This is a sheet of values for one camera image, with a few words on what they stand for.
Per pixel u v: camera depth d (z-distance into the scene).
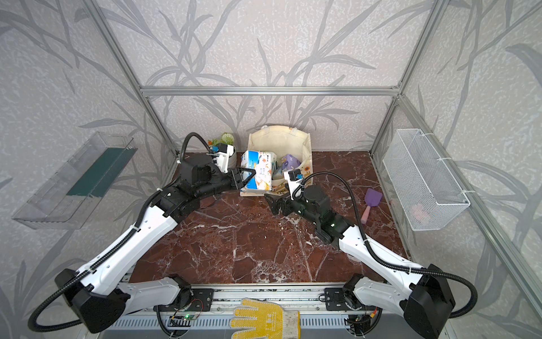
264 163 0.69
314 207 0.54
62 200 0.63
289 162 0.95
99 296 0.38
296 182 0.62
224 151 0.62
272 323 0.69
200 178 0.51
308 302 0.74
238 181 0.60
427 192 0.62
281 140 0.99
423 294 0.38
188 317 0.71
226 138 1.06
